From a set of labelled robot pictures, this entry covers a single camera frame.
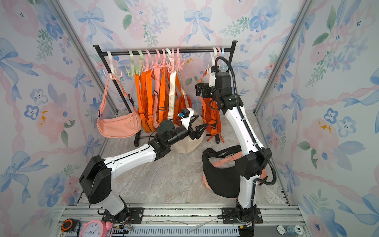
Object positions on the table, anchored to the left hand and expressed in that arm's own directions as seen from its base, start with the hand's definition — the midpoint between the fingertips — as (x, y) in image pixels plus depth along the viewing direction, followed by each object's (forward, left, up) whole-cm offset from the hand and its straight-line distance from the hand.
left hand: (204, 119), depth 70 cm
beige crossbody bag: (+7, +5, -31) cm, 32 cm away
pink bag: (+11, +51, -19) cm, 55 cm away
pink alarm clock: (-40, +50, -31) cm, 72 cm away
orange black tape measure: (-39, +64, -31) cm, 81 cm away
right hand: (+19, -1, +6) cm, 20 cm away
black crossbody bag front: (-22, -11, -24) cm, 34 cm away
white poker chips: (-41, -40, -29) cm, 64 cm away
